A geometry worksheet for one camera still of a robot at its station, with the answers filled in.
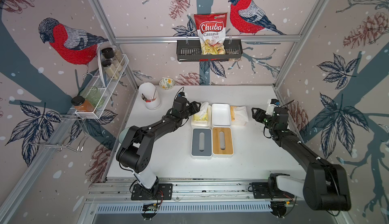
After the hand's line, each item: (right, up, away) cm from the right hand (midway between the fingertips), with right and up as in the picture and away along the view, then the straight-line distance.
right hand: (255, 108), depth 88 cm
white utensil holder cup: (-69, +8, +15) cm, 71 cm away
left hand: (-32, +3, +2) cm, 32 cm away
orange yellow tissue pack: (-7, -6, +9) cm, 13 cm away
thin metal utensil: (-64, +9, +14) cm, 66 cm away
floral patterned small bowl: (-60, +18, +34) cm, 72 cm away
